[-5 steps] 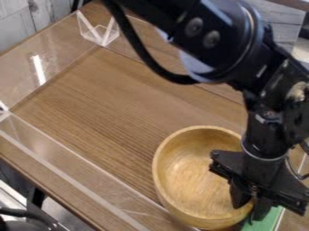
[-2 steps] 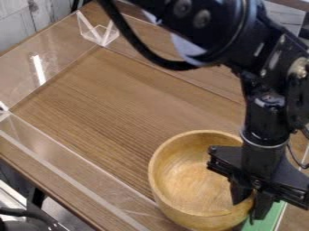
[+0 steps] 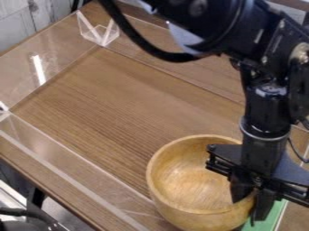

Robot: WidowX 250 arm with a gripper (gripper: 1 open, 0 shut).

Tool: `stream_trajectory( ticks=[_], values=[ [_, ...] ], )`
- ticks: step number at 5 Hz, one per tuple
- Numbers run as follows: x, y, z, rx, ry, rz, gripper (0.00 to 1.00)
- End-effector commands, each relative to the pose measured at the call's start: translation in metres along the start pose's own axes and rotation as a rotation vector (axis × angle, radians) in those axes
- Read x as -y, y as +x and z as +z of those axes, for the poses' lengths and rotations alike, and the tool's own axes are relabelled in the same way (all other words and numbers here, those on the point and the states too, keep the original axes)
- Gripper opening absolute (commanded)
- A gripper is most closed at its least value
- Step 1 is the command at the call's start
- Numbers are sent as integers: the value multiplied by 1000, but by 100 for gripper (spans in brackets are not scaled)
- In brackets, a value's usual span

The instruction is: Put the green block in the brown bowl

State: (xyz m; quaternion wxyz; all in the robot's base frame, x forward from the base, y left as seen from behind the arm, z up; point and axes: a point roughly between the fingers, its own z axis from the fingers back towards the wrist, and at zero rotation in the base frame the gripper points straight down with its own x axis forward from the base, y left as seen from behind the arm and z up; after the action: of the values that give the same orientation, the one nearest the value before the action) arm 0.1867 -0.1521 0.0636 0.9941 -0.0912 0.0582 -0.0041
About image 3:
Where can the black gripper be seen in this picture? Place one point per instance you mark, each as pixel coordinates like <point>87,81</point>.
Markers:
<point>286,183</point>

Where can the brown wooden bowl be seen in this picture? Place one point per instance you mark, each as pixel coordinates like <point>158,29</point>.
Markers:
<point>191,195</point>

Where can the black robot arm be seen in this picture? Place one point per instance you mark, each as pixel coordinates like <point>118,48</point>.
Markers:
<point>268,47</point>

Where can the green flat block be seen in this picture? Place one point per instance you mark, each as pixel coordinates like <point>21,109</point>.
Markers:
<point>270,223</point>

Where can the black table frame leg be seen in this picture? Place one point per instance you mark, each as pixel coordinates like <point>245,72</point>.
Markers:
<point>39,216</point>

